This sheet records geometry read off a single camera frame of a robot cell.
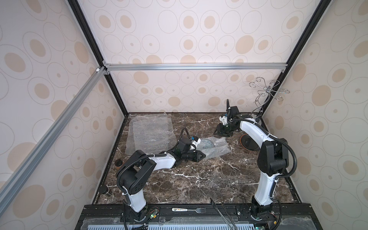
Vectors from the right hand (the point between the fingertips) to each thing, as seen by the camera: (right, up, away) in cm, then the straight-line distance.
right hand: (222, 133), depth 94 cm
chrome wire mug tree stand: (+30, +26, +3) cm, 40 cm away
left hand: (-10, -14, -10) cm, 20 cm away
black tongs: (-6, -40, -22) cm, 46 cm away
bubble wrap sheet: (-49, -1, +12) cm, 51 cm away
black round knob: (-65, -27, -23) cm, 74 cm away
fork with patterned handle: (-16, -40, -18) cm, 47 cm away
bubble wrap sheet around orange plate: (-50, -1, +12) cm, 51 cm away
